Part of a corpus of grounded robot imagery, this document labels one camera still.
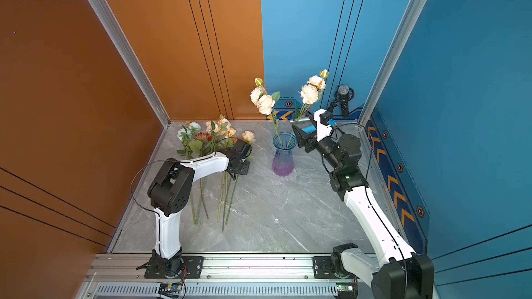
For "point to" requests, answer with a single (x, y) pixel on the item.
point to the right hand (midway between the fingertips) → (303, 121)
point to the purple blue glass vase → (283, 143)
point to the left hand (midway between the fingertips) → (243, 165)
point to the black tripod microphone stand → (339, 97)
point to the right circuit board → (345, 286)
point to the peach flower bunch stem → (221, 129)
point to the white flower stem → (192, 146)
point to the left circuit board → (170, 289)
